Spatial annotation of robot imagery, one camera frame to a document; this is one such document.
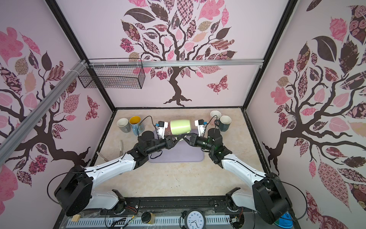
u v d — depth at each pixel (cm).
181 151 92
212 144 62
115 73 95
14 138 51
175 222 70
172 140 71
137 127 98
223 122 97
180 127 72
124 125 98
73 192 41
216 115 104
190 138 71
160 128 70
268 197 41
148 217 62
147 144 60
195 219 68
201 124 71
